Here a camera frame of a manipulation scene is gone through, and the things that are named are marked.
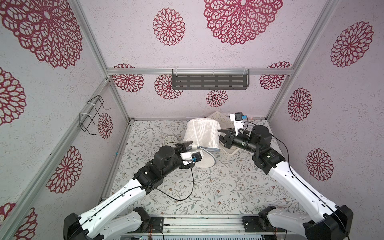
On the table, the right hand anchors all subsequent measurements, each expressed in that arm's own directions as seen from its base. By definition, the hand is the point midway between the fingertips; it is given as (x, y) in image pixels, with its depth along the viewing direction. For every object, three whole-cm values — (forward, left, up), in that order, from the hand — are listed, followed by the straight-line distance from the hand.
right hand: (216, 132), depth 67 cm
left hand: (-4, +11, -6) cm, 14 cm away
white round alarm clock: (+17, +27, -30) cm, 44 cm away
